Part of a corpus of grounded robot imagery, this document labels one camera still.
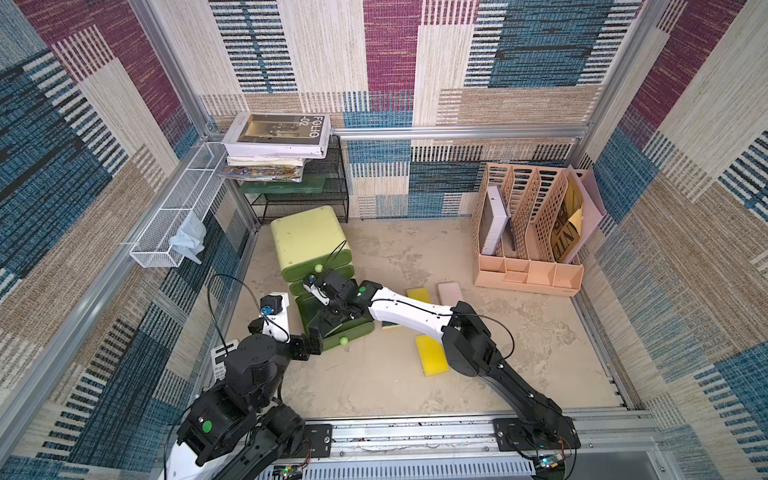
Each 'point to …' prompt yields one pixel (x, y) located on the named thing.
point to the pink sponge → (449, 293)
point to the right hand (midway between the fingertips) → (322, 305)
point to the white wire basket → (153, 248)
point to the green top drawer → (318, 268)
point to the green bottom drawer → (354, 328)
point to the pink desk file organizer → (514, 222)
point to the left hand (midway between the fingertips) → (301, 312)
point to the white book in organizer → (501, 217)
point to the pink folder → (593, 212)
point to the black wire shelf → (335, 193)
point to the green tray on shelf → (310, 184)
